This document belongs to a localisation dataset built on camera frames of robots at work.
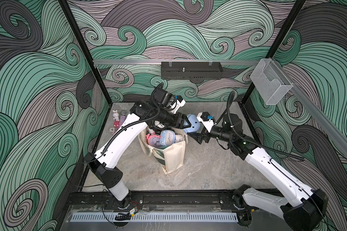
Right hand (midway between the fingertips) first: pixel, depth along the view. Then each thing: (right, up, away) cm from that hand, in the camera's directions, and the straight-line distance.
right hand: (191, 125), depth 69 cm
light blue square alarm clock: (-12, -7, +7) cm, 16 cm away
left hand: (-3, +2, -4) cm, 5 cm away
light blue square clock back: (+1, +1, -2) cm, 2 cm away
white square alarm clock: (-6, -8, +9) cm, 13 cm away
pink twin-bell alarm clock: (-20, -10, +12) cm, 25 cm away
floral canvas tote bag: (-10, -17, +4) cm, 20 cm away
